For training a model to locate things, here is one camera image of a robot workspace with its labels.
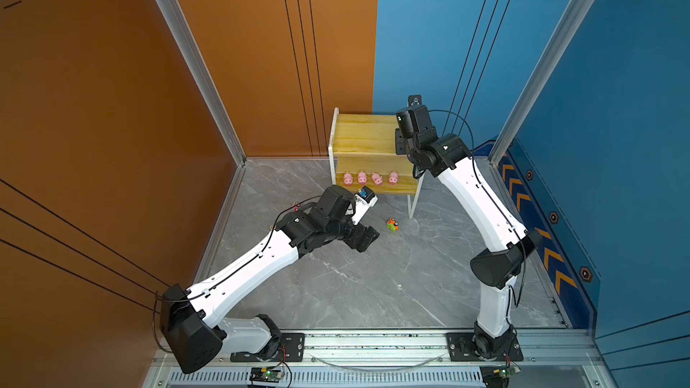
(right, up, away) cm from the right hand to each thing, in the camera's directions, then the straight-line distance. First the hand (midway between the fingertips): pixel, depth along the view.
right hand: (407, 134), depth 77 cm
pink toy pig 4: (-2, -13, +13) cm, 18 cm away
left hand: (-11, -26, -4) cm, 28 cm away
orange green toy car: (-2, -30, +19) cm, 35 cm away
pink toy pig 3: (-8, -13, +12) cm, 19 cm away
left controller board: (-39, -65, -6) cm, 76 cm away
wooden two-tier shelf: (-13, -5, 0) cm, 14 cm away
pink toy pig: (-18, -13, +13) cm, 25 cm away
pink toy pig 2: (-13, -13, +13) cm, 22 cm away
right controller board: (+23, -65, -7) cm, 70 cm away
